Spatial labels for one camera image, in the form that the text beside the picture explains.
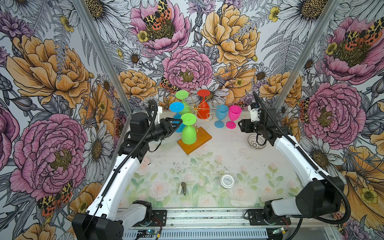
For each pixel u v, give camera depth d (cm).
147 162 91
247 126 73
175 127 64
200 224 73
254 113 74
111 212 39
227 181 80
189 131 76
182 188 82
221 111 100
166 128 61
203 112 92
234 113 100
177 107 78
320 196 41
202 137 105
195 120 71
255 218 73
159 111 65
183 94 83
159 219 74
